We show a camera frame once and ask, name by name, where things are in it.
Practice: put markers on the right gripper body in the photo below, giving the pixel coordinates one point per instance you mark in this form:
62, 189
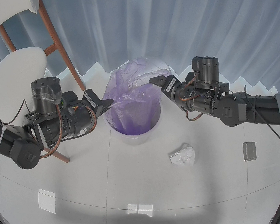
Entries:
198, 101

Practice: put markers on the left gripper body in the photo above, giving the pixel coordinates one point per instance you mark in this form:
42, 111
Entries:
77, 123

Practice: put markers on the purple plastic bag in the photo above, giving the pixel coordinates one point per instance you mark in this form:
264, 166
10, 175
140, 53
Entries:
131, 96

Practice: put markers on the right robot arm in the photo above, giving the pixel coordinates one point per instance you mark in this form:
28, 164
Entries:
261, 109

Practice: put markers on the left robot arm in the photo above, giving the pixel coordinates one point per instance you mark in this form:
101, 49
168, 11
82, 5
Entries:
0, 137

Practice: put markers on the white trash bin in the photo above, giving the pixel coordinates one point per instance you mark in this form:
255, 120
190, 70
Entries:
138, 140

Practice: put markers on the crumpled white paper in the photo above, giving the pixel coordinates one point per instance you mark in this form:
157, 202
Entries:
184, 156

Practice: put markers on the white wooden chair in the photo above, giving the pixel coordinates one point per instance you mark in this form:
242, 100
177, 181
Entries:
19, 62

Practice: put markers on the pale blue curtain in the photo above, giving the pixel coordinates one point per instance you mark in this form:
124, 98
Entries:
137, 18

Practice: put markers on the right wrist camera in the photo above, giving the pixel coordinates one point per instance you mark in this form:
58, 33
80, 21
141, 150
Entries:
189, 77

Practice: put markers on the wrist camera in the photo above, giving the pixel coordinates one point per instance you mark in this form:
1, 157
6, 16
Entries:
70, 97
189, 77

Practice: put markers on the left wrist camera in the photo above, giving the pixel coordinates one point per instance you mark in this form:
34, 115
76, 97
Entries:
70, 97

